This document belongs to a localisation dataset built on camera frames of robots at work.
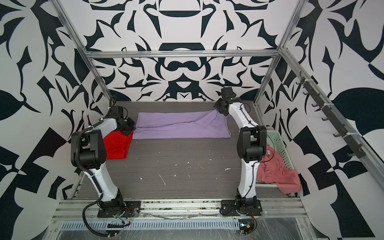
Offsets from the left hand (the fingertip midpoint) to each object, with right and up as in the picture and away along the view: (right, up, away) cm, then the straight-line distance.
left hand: (135, 124), depth 99 cm
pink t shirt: (+81, -24, -16) cm, 86 cm away
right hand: (+53, +13, -2) cm, 55 cm away
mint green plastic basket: (+79, -34, -20) cm, 89 cm away
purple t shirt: (+38, 0, +1) cm, 38 cm away
